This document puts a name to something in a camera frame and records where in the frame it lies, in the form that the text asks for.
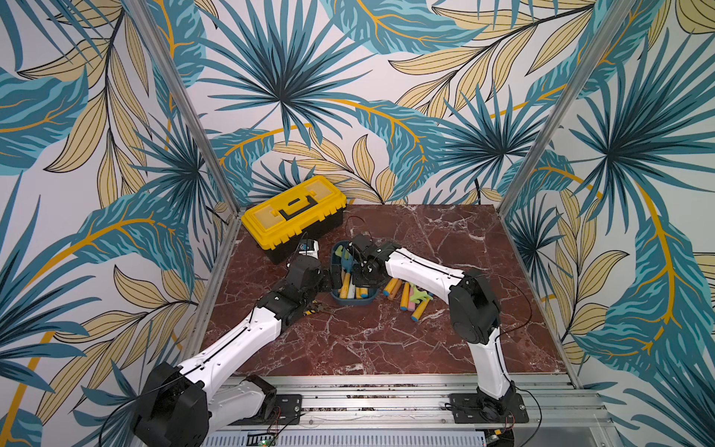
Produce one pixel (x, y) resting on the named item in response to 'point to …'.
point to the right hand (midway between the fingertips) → (359, 281)
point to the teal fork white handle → (351, 291)
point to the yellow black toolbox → (305, 211)
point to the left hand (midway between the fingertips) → (327, 270)
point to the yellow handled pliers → (318, 308)
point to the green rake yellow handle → (422, 298)
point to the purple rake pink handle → (411, 304)
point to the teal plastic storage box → (342, 288)
